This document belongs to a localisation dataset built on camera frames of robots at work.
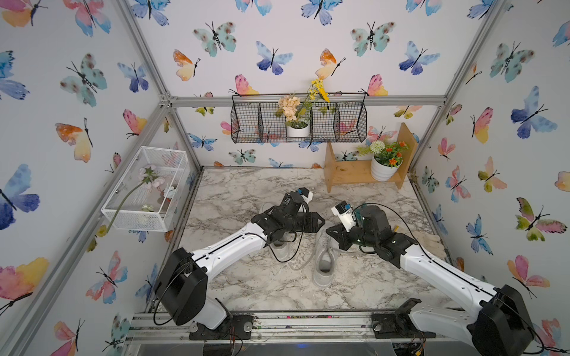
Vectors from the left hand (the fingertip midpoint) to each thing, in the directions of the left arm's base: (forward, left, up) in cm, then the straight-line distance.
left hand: (324, 220), depth 78 cm
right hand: (-2, -2, -2) cm, 3 cm away
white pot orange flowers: (+31, -30, 0) cm, 43 cm away
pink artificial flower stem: (+9, +57, +13) cm, 60 cm away
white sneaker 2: (-8, -1, -12) cm, 15 cm away
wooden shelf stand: (+34, -12, -12) cm, 38 cm away
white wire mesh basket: (-1, +53, +13) cm, 54 cm away
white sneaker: (-6, +15, -11) cm, 20 cm away
